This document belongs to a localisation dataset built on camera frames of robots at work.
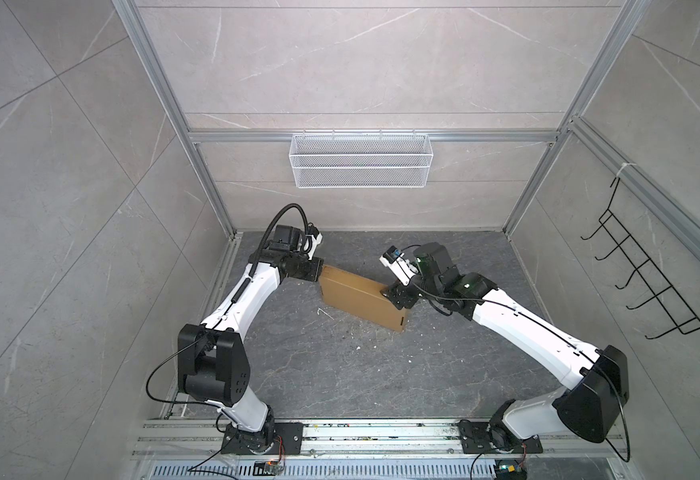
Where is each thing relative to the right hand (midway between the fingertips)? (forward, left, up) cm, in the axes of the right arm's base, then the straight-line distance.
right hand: (391, 278), depth 79 cm
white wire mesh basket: (+44, +7, +8) cm, 45 cm away
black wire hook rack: (-13, -57, +11) cm, 59 cm away
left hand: (+9, +21, -4) cm, 23 cm away
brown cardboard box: (-1, +8, -7) cm, 11 cm away
